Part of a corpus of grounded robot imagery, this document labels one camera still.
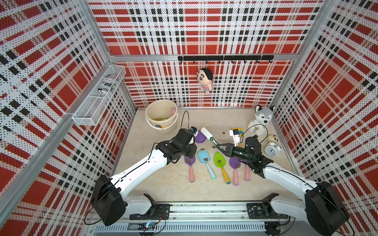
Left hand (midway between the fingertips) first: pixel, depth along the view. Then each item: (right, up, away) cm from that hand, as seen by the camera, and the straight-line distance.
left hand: (194, 146), depth 80 cm
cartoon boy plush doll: (+6, +42, +10) cm, 43 cm away
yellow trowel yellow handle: (+24, +8, -7) cm, 26 cm away
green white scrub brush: (+8, +6, +3) cm, 11 cm away
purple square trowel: (+4, +5, +4) cm, 7 cm away
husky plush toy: (+44, +17, +13) cm, 49 cm away
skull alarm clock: (+49, -2, +9) cm, 50 cm away
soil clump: (+5, -5, +18) cm, 19 cm away
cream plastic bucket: (-27, +19, +34) cm, 48 cm away
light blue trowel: (+5, -8, +15) cm, 18 cm away
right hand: (+14, +1, -2) cm, 14 cm away
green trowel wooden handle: (-26, +16, +29) cm, 42 cm away
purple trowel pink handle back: (-14, +21, +14) cm, 29 cm away
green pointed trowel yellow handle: (+16, -11, +11) cm, 22 cm away
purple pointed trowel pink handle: (+25, -12, +10) cm, 29 cm away
